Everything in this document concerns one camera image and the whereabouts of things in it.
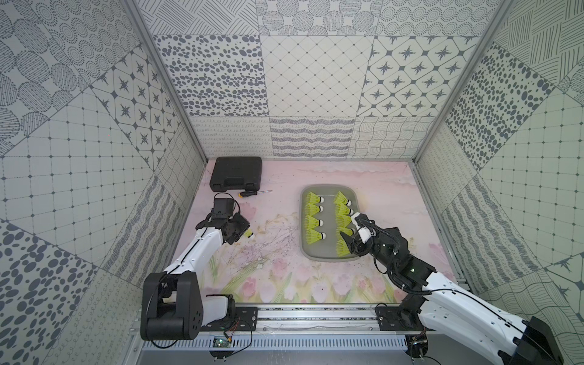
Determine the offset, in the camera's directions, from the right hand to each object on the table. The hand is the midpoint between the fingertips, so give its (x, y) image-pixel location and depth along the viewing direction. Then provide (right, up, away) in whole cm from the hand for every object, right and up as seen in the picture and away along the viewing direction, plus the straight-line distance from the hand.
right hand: (351, 227), depth 79 cm
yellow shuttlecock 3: (-14, -1, +15) cm, 20 cm away
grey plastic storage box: (-8, -11, +9) cm, 16 cm away
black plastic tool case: (-52, +20, +31) cm, 64 cm away
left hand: (-37, 0, +8) cm, 38 cm away
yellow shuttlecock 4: (-13, -5, +9) cm, 17 cm away
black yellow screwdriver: (-41, +11, +27) cm, 50 cm away
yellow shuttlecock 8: (-38, -4, +9) cm, 39 cm away
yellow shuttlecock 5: (0, +8, +21) cm, 23 cm away
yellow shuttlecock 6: (0, +4, +18) cm, 18 cm away
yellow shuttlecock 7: (0, -3, +13) cm, 13 cm away
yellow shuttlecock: (-12, +9, +21) cm, 26 cm away
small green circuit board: (-43, -35, -8) cm, 57 cm away
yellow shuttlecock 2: (-13, +4, +18) cm, 23 cm away
